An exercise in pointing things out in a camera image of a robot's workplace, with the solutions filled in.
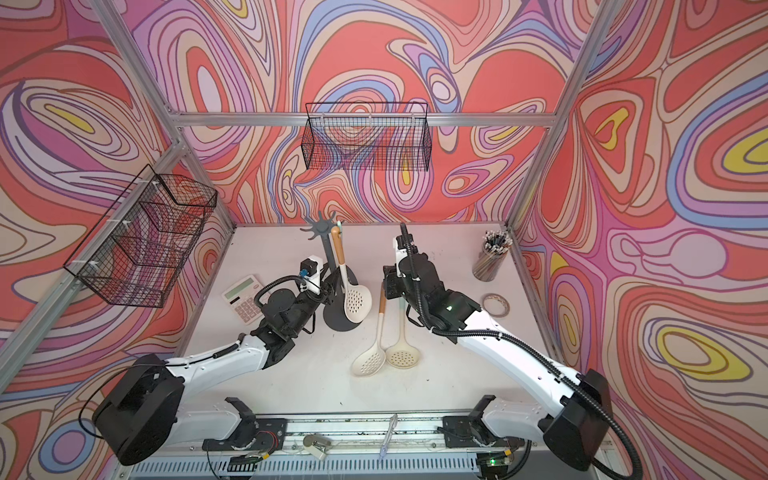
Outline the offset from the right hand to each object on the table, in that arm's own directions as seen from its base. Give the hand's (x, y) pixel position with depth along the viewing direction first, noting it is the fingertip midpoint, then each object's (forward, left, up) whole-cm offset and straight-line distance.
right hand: (391, 275), depth 75 cm
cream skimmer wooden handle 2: (+1, +10, -13) cm, 17 cm away
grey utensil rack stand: (+2, +18, -23) cm, 29 cm away
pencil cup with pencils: (+15, -33, -8) cm, 37 cm away
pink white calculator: (+8, +49, -21) cm, 54 cm away
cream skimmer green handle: (-12, -3, -23) cm, 26 cm away
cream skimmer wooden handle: (-13, +6, -23) cm, 27 cm away
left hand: (+3, +14, -1) cm, 14 cm away
